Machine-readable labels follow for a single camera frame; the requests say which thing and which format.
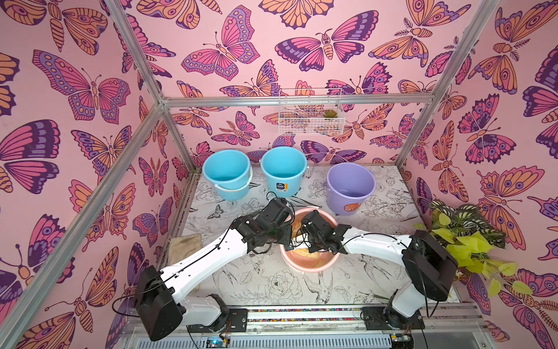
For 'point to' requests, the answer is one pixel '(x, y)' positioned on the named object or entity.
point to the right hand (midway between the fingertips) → (305, 227)
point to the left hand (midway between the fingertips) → (291, 231)
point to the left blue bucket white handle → (230, 173)
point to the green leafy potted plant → (468, 238)
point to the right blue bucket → (283, 168)
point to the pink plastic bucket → (326, 261)
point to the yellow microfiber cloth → (313, 257)
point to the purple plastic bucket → (348, 185)
